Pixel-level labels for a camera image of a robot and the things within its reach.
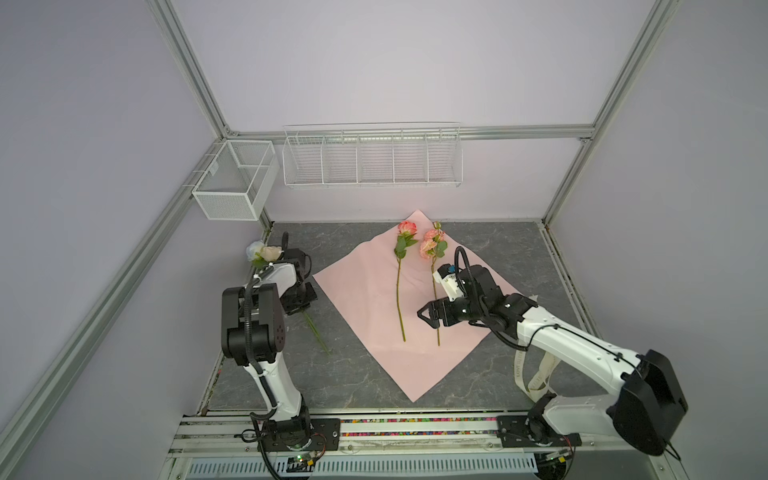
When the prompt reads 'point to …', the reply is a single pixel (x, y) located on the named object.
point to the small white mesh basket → (237, 181)
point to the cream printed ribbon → (537, 389)
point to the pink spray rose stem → (434, 245)
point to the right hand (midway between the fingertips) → (429, 311)
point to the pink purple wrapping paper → (383, 286)
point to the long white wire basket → (372, 155)
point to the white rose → (253, 248)
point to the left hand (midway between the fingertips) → (308, 309)
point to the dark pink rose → (406, 231)
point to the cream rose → (268, 254)
